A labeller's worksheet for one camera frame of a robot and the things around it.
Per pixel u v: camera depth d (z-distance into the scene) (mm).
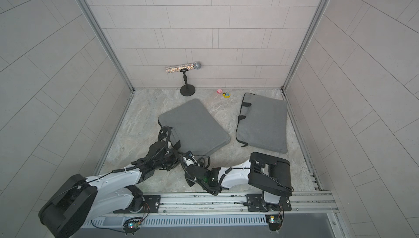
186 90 1147
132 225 641
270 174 459
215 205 719
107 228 642
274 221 683
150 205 707
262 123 952
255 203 708
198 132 913
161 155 680
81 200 414
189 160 692
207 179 612
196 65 991
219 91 1126
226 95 1119
